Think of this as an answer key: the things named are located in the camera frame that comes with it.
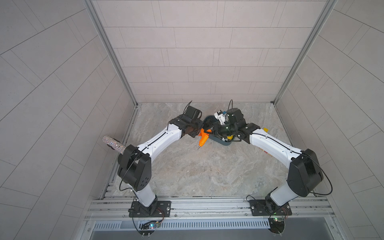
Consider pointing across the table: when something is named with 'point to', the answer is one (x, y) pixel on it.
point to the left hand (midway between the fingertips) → (206, 124)
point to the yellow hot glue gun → (230, 137)
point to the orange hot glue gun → (204, 137)
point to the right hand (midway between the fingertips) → (206, 132)
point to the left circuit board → (147, 228)
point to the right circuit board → (277, 226)
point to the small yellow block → (266, 129)
